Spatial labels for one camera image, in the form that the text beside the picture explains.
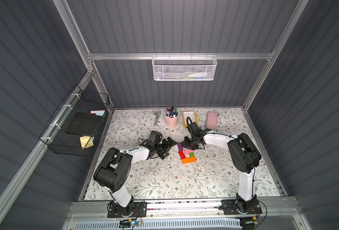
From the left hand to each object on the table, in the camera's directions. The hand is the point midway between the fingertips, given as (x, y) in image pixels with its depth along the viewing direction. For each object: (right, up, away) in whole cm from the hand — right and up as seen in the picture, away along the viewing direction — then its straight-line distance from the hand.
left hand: (177, 148), depth 89 cm
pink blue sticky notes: (-45, +22, -8) cm, 51 cm away
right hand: (+4, 0, +7) cm, 8 cm away
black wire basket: (-54, +11, -27) cm, 62 cm away
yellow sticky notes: (-40, +9, -28) cm, 49 cm away
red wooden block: (+4, -5, +5) cm, 8 cm away
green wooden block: (+10, -5, +4) cm, 12 cm away
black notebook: (-49, +16, -14) cm, 54 cm away
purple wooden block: (+2, 0, +7) cm, 8 cm away
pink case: (+28, +18, +20) cm, 39 cm away
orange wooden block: (+7, -8, +2) cm, 11 cm away
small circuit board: (-26, -34, -19) cm, 46 cm away
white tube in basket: (+14, +47, +3) cm, 50 cm away
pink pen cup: (-3, +20, +12) cm, 24 cm away
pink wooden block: (+7, -3, +5) cm, 9 cm away
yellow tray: (+14, +21, +23) cm, 34 cm away
